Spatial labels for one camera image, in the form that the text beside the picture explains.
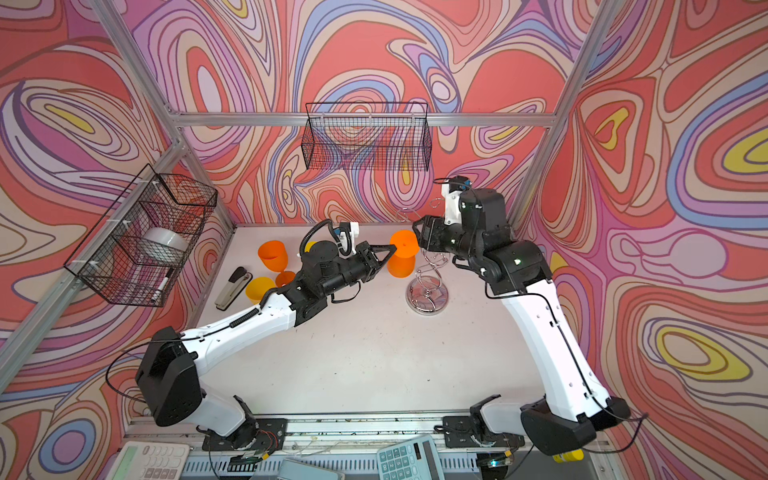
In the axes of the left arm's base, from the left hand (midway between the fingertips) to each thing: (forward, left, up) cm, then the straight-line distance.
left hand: (400, 248), depth 68 cm
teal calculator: (-38, -3, -32) cm, 50 cm away
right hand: (0, -5, +5) cm, 7 cm away
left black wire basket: (+4, +67, -5) cm, 67 cm away
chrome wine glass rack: (+7, -10, -32) cm, 34 cm away
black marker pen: (-5, +59, -9) cm, 60 cm away
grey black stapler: (+11, +54, -31) cm, 63 cm away
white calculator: (-38, +60, -31) cm, 78 cm away
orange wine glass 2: (+13, +38, -19) cm, 45 cm away
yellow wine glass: (+4, +42, -22) cm, 47 cm away
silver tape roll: (+6, +58, -2) cm, 59 cm away
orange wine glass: (+4, -1, -11) cm, 11 cm away
